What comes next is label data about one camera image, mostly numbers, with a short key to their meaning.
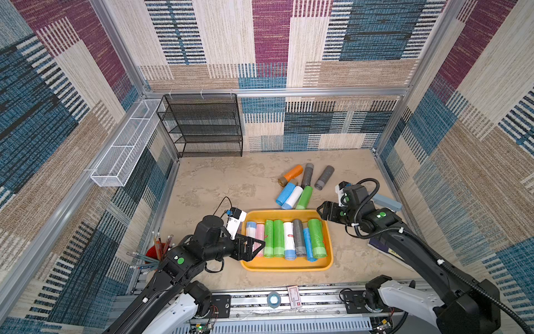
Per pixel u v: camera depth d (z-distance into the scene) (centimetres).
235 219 63
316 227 85
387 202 94
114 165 71
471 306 38
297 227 89
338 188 74
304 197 101
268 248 83
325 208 72
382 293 63
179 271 48
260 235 87
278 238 86
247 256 59
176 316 57
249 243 60
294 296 75
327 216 72
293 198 99
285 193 100
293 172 110
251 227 89
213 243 57
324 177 107
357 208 59
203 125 108
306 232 87
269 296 75
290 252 82
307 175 108
